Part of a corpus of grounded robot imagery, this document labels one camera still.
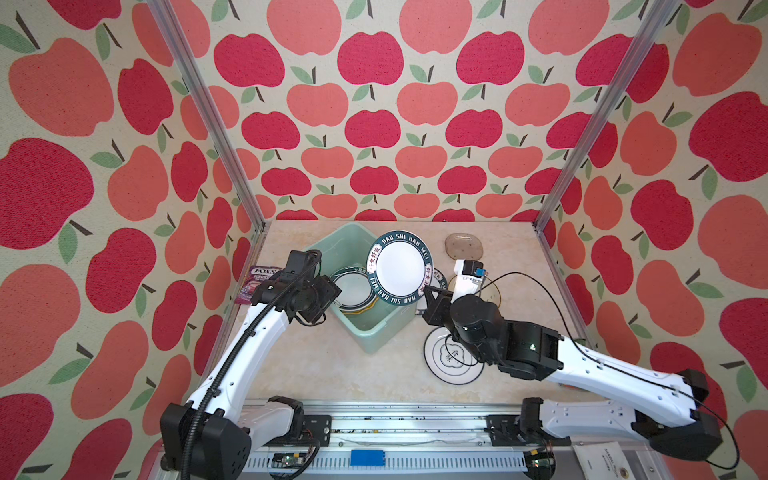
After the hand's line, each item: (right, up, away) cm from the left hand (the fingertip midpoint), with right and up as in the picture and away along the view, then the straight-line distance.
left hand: (341, 297), depth 79 cm
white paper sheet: (+63, -37, -10) cm, 74 cm away
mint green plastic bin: (-2, +14, +22) cm, 26 cm away
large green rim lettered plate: (+15, +9, -10) cm, 20 cm away
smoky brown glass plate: (+43, +14, +37) cm, 58 cm away
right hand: (+22, +4, -14) cm, 26 cm away
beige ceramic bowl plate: (+47, -2, +20) cm, 51 cm away
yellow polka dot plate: (+4, -7, +14) cm, 16 cm away
